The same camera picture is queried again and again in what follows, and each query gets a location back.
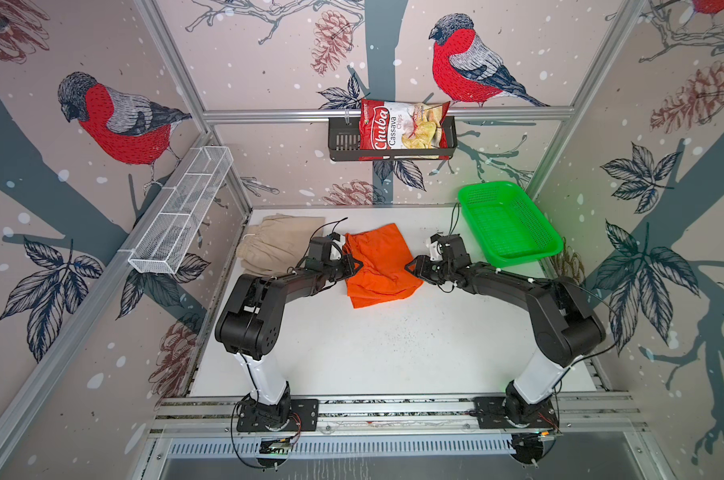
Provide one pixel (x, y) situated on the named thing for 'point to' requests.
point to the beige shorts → (277, 244)
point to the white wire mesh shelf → (179, 210)
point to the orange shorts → (383, 276)
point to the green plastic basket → (506, 227)
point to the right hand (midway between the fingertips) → (406, 273)
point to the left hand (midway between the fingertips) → (362, 264)
